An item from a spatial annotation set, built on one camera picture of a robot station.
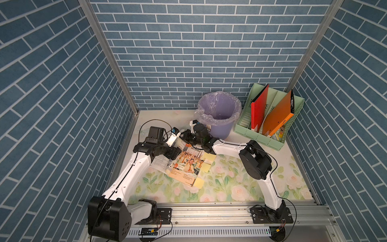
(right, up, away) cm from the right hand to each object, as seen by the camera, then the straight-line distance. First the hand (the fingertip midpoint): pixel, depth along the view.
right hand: (177, 135), depth 88 cm
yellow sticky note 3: (+13, -27, -4) cm, 30 cm away
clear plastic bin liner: (+25, +18, +12) cm, 33 cm away
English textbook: (+5, -19, +1) cm, 20 cm away
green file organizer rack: (+44, +5, +14) cm, 46 cm away
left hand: (+1, -6, -7) cm, 9 cm away
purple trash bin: (+28, +2, +5) cm, 28 cm away
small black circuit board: (-11, -45, -17) cm, 49 cm away
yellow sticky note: (+19, -14, +5) cm, 24 cm away
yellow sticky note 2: (+17, -19, +1) cm, 26 cm away
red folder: (+48, +16, -1) cm, 51 cm away
